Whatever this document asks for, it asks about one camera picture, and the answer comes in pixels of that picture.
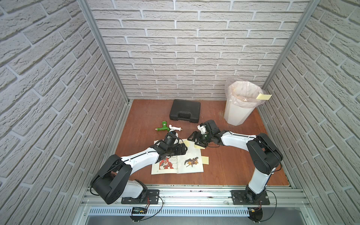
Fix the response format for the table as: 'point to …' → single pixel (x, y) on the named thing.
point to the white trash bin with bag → (242, 97)
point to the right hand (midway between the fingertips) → (192, 140)
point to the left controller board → (140, 210)
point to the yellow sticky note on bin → (264, 97)
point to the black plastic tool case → (185, 110)
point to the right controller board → (255, 213)
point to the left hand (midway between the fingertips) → (180, 145)
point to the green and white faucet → (165, 127)
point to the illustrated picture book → (190, 162)
